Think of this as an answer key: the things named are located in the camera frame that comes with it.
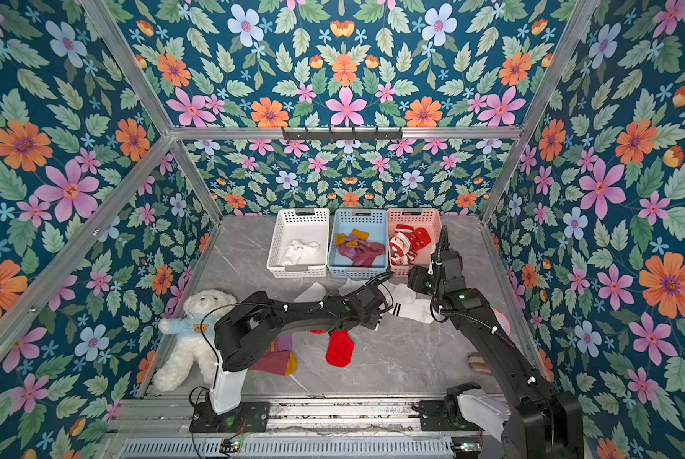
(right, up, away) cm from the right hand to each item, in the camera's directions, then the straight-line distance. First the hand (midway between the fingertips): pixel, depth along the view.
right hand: (424, 269), depth 82 cm
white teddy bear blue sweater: (-65, -21, -3) cm, 69 cm away
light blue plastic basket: (-26, +17, +33) cm, 45 cm away
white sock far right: (+3, -14, +11) cm, 18 cm away
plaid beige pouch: (+15, -27, -2) cm, 30 cm away
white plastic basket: (-41, +14, +33) cm, 54 cm away
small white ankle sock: (-43, +6, +23) cm, 49 cm away
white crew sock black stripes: (-4, -12, +13) cm, 19 cm away
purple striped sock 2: (-22, +4, +19) cm, 30 cm away
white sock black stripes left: (-35, -9, +14) cm, 39 cm away
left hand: (-13, -15, +10) cm, 22 cm away
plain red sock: (-25, -24, +4) cm, 35 cm away
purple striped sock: (-22, +7, +22) cm, 32 cm away
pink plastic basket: (+9, +18, +33) cm, 39 cm away
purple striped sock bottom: (-18, +4, +20) cm, 27 cm away
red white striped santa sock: (-5, +5, +17) cm, 18 cm away
